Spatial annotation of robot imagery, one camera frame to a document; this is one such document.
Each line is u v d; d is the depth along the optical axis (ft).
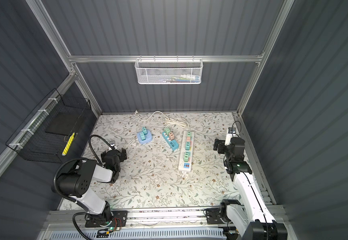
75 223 2.20
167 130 3.32
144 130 3.33
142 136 3.24
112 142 2.71
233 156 1.97
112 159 2.41
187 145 3.06
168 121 3.67
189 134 3.24
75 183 1.53
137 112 4.05
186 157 2.90
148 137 3.36
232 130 2.21
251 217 1.37
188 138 3.16
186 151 3.15
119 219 2.37
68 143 2.28
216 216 2.41
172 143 3.25
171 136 3.23
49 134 2.40
